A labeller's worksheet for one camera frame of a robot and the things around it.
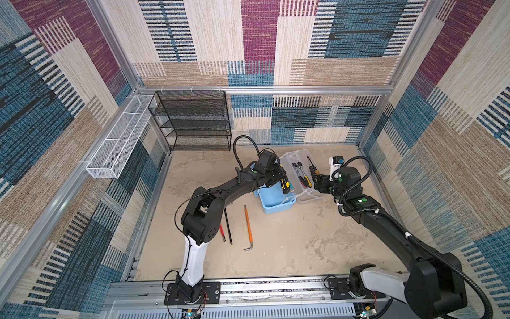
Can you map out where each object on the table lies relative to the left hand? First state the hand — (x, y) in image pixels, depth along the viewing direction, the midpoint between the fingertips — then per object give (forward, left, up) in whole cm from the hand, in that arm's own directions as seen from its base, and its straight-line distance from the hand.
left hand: (287, 170), depth 91 cm
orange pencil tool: (-21, +17, -15) cm, 31 cm away
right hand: (-7, -12, +4) cm, 15 cm away
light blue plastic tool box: (-7, +7, -12) cm, 16 cm away
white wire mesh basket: (+10, +80, +5) cm, 81 cm away
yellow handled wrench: (+5, -7, -2) cm, 9 cm away
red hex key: (-24, +29, -14) cm, 40 cm away
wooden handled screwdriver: (+1, -14, -3) cm, 14 cm away
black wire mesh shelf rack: (+33, +48, +4) cm, 59 cm away
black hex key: (-20, +27, -14) cm, 37 cm away
